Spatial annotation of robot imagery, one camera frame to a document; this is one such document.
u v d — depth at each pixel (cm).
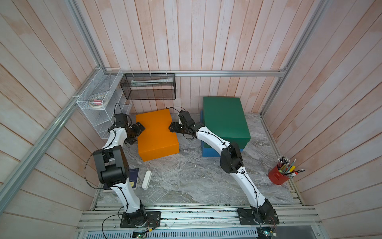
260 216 64
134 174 90
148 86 105
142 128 88
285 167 76
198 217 76
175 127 89
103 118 76
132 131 86
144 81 90
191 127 77
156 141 92
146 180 83
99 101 74
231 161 64
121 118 76
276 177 80
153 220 73
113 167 51
